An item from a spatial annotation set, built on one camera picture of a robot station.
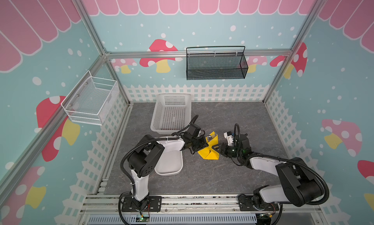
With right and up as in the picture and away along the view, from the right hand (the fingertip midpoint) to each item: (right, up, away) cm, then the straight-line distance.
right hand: (212, 147), depth 87 cm
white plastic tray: (-26, -10, 0) cm, 28 cm away
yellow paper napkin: (-1, -5, +5) cm, 7 cm away
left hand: (-2, -1, +4) cm, 4 cm away
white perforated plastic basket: (-28, +21, +26) cm, 44 cm away
